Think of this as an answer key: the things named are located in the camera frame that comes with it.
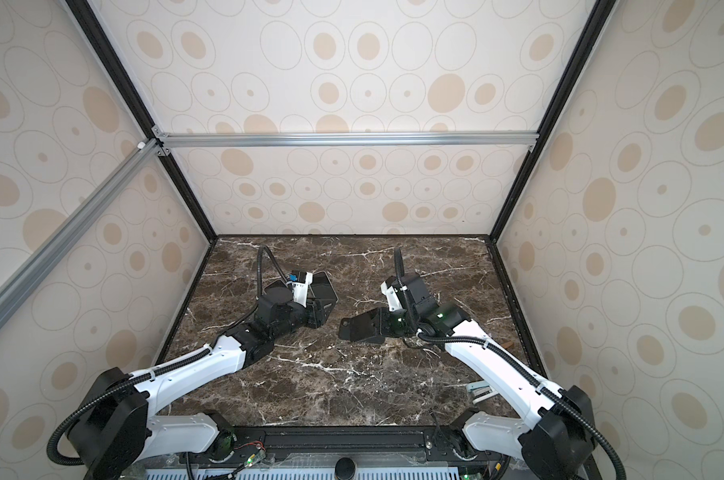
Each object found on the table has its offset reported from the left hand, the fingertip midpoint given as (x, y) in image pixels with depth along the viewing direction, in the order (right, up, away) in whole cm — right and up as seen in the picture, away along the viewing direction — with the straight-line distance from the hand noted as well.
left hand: (337, 299), depth 80 cm
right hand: (+9, -6, -3) cm, 12 cm away
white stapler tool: (+39, -25, +2) cm, 47 cm away
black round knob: (+3, -34, -16) cm, 38 cm away
